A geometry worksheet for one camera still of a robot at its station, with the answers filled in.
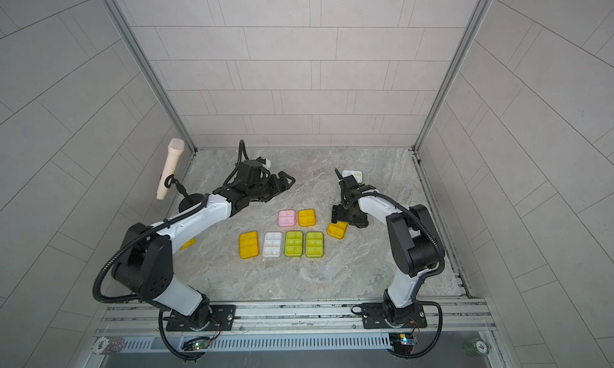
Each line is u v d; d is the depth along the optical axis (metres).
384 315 0.70
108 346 0.62
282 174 0.77
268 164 0.79
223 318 0.71
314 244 0.86
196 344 0.65
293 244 0.85
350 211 0.78
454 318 0.71
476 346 0.62
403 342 0.68
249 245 0.85
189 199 0.93
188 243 0.50
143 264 0.43
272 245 0.85
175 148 0.77
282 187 0.74
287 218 0.92
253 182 0.68
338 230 0.89
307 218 0.91
